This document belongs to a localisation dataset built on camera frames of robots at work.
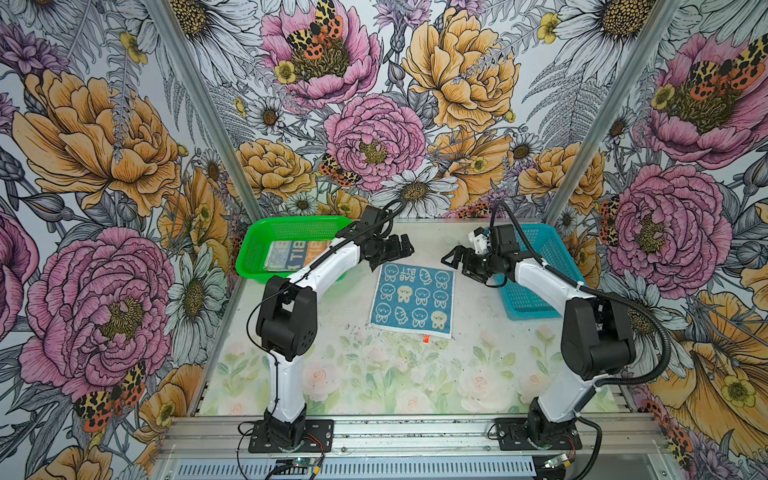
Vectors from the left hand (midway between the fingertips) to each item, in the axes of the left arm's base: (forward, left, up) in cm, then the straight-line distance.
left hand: (400, 260), depth 92 cm
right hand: (-4, -16, -1) cm, 16 cm away
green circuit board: (-49, +24, -14) cm, 56 cm away
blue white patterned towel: (-6, -5, -13) cm, 15 cm away
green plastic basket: (+19, +48, -6) cm, 52 cm away
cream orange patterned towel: (+10, +37, -9) cm, 39 cm away
